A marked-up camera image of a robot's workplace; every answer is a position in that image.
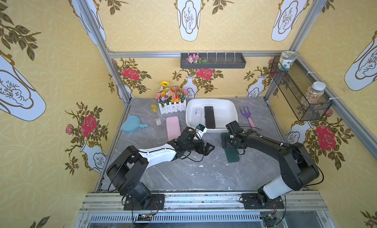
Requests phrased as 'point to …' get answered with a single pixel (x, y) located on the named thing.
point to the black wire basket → (294, 83)
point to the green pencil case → (231, 153)
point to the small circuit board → (145, 217)
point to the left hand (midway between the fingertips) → (204, 142)
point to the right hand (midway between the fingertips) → (231, 142)
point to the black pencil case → (209, 117)
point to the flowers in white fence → (170, 99)
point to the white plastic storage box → (226, 111)
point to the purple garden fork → (248, 113)
